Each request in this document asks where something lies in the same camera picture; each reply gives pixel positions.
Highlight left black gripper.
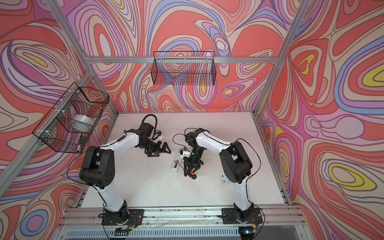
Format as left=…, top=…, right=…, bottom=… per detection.
left=139, top=139, right=172, bottom=157

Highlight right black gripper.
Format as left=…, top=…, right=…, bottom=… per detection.
left=182, top=146, right=205, bottom=177

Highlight orange handle screwdriver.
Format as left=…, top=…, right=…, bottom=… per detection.
left=187, top=172, right=197, bottom=180

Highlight long white remote control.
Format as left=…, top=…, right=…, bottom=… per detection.
left=170, top=147, right=186, bottom=173

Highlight small white remote control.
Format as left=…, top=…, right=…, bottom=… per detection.
left=220, top=174, right=230, bottom=184

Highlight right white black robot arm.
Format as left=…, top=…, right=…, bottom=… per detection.
left=183, top=128, right=253, bottom=212

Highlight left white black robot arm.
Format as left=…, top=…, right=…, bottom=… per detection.
left=80, top=129, right=172, bottom=213

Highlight small black item in basket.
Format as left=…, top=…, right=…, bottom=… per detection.
left=77, top=135, right=88, bottom=148

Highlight white bowl in basket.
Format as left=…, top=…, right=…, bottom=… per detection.
left=73, top=114, right=95, bottom=126

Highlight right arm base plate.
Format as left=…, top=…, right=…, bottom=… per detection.
left=219, top=207, right=263, bottom=225

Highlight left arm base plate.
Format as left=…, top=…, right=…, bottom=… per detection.
left=100, top=209, right=145, bottom=227

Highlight back black wire basket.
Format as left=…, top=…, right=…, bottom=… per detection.
left=151, top=50, right=217, bottom=86

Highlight black wire basket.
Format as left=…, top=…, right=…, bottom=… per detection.
left=151, top=50, right=217, bottom=86
left=33, top=83, right=109, bottom=154

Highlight left black wire basket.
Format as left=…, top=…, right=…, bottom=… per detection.
left=33, top=83, right=109, bottom=154

